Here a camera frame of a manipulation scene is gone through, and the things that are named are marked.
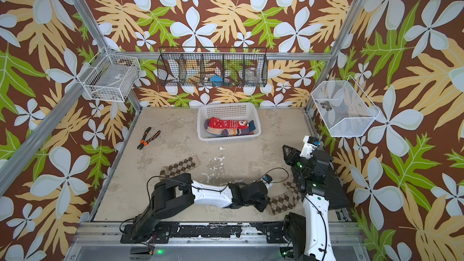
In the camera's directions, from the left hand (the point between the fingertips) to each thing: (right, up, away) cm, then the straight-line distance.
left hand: (271, 198), depth 83 cm
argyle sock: (+7, -1, 0) cm, 7 cm away
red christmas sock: (-21, +35, +23) cm, 46 cm away
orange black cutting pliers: (-68, +24, +19) cm, 75 cm away
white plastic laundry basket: (-10, +43, +29) cm, 53 cm away
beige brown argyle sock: (-46, +12, +10) cm, 49 cm away
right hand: (+5, +25, -5) cm, 25 cm away
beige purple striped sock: (-21, +30, +20) cm, 42 cm away
